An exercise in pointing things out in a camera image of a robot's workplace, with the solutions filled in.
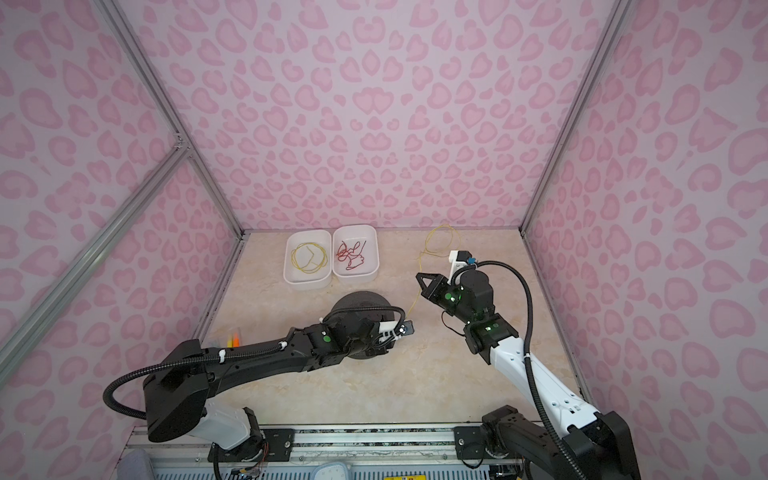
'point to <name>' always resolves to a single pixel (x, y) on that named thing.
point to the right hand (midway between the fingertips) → (416, 274)
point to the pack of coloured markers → (234, 340)
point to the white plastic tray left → (308, 259)
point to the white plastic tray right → (365, 273)
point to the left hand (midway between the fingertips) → (394, 319)
